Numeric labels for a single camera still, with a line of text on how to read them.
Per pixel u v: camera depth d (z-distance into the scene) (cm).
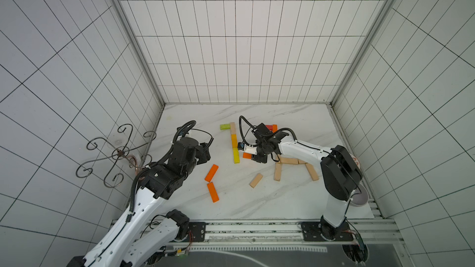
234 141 100
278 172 90
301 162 58
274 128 107
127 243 41
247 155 81
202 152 54
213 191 83
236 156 95
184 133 58
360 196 79
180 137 59
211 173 89
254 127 73
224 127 107
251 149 79
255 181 87
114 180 55
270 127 107
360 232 75
